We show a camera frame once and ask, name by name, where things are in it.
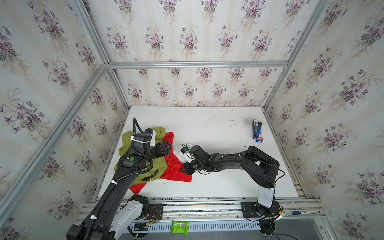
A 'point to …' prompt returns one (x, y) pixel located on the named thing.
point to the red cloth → (173, 172)
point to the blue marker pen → (298, 213)
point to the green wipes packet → (179, 227)
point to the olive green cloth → (159, 164)
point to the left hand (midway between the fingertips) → (164, 145)
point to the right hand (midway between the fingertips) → (179, 171)
